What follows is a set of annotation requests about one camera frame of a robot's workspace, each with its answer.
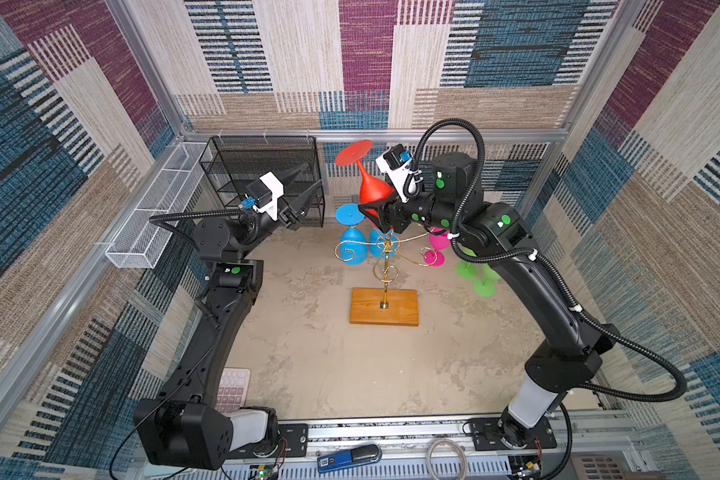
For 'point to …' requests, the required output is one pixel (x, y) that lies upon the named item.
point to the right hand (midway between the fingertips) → (373, 202)
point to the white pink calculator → (233, 389)
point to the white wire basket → (141, 242)
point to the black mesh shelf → (231, 163)
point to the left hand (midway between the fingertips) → (312, 168)
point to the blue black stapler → (356, 456)
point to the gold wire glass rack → (386, 273)
